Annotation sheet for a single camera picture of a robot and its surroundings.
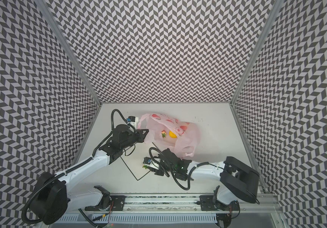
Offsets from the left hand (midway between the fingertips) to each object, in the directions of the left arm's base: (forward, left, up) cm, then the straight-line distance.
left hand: (149, 131), depth 81 cm
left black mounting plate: (-34, +18, -14) cm, 41 cm away
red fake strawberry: (-18, +1, -6) cm, 19 cm away
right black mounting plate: (-34, -31, -17) cm, 49 cm away
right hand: (-16, -1, -10) cm, 19 cm away
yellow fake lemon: (+6, -14, -14) cm, 21 cm away
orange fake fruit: (+6, -7, -13) cm, 16 cm away
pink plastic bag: (-6, -21, -5) cm, 22 cm away
